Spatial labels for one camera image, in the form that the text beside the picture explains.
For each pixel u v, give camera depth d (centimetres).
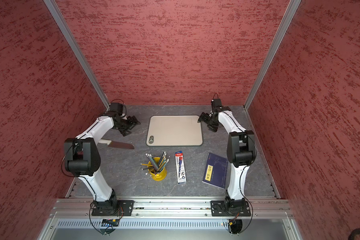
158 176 76
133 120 87
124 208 74
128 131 90
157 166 80
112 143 100
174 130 105
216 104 80
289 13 73
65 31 79
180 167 87
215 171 85
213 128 88
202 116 90
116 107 75
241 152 54
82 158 49
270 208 76
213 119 83
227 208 67
